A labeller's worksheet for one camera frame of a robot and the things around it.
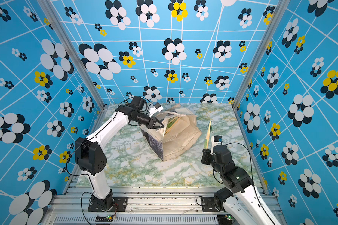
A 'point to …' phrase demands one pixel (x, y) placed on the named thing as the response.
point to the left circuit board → (109, 218)
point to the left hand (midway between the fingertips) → (164, 125)
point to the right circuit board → (225, 219)
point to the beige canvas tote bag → (180, 133)
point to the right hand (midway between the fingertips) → (205, 149)
